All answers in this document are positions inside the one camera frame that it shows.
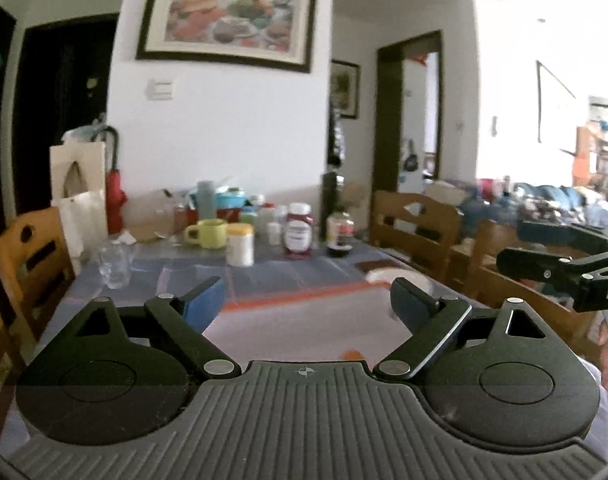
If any mandarin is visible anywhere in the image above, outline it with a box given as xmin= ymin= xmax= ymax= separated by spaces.
xmin=342 ymin=350 xmax=365 ymax=361

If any wooden chair right near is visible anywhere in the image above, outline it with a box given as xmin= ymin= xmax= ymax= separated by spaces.
xmin=463 ymin=220 xmax=600 ymax=364

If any white ceramic bowl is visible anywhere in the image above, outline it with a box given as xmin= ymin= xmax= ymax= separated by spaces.
xmin=366 ymin=268 xmax=433 ymax=294

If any clear glass jar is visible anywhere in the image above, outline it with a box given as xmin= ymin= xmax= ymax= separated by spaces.
xmin=97 ymin=240 xmax=133 ymax=290

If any brown leather coaster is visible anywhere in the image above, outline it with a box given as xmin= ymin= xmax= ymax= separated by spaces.
xmin=355 ymin=259 xmax=403 ymax=274

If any yellow green mug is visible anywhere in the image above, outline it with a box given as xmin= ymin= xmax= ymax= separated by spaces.
xmin=183 ymin=219 xmax=228 ymax=250

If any wooden chair right far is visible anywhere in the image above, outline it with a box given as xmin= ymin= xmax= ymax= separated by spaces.
xmin=368 ymin=191 xmax=463 ymax=282

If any white yellow-lid canister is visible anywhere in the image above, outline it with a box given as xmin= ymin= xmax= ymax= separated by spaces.
xmin=226 ymin=223 xmax=255 ymax=268

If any orange cardboard box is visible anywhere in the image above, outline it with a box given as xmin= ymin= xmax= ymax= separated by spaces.
xmin=204 ymin=286 xmax=410 ymax=366

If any grey blue tumbler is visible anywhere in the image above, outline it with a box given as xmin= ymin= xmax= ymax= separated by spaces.
xmin=197 ymin=180 xmax=217 ymax=220

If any dark glass bottle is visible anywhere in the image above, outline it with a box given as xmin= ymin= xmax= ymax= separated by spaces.
xmin=325 ymin=209 xmax=355 ymax=258

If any red folded umbrella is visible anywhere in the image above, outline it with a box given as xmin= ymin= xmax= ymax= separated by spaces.
xmin=91 ymin=125 xmax=127 ymax=235

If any red vitamin bottle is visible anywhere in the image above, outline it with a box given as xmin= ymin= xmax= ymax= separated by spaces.
xmin=283 ymin=203 xmax=313 ymax=258

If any wooden chair left far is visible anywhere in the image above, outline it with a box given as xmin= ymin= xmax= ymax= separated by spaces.
xmin=0 ymin=207 xmax=75 ymax=340

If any white paper bag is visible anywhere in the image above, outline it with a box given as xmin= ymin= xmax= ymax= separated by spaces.
xmin=49 ymin=142 xmax=108 ymax=261

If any small framed landscape picture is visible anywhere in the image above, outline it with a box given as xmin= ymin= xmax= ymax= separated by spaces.
xmin=330 ymin=60 xmax=360 ymax=119

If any framed food picture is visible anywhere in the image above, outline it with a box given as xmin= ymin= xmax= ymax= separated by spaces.
xmin=136 ymin=0 xmax=317 ymax=73

